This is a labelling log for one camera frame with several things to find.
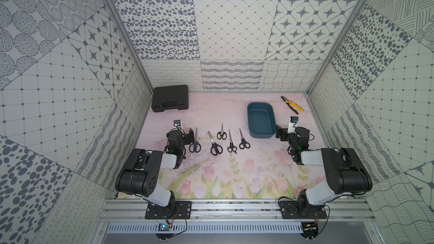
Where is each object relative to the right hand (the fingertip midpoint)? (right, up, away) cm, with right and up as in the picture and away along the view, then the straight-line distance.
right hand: (285, 127), depth 95 cm
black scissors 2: (-24, -9, 0) cm, 26 cm away
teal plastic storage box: (-12, +3, +11) cm, 16 cm away
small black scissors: (-37, -4, +3) cm, 37 cm away
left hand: (-59, 0, -2) cm, 60 cm away
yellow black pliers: (+13, +11, +16) cm, 24 cm away
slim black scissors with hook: (-31, -11, -2) cm, 33 cm away
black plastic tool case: (-73, +19, +20) cm, 78 cm away
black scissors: (-40, -12, -2) cm, 42 cm away
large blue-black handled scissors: (-52, -11, 0) cm, 53 cm away
